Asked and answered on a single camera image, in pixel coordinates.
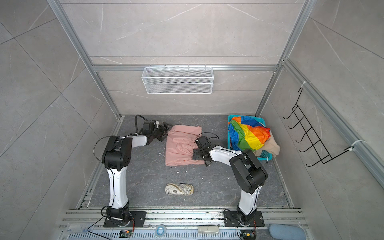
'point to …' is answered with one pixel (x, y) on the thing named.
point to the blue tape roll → (160, 230)
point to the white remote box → (213, 229)
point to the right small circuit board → (247, 234)
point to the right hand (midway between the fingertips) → (201, 154)
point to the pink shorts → (180, 144)
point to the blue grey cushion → (286, 232)
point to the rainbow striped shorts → (248, 133)
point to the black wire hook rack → (312, 149)
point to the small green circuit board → (125, 233)
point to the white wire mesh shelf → (177, 80)
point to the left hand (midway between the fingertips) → (171, 126)
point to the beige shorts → (271, 145)
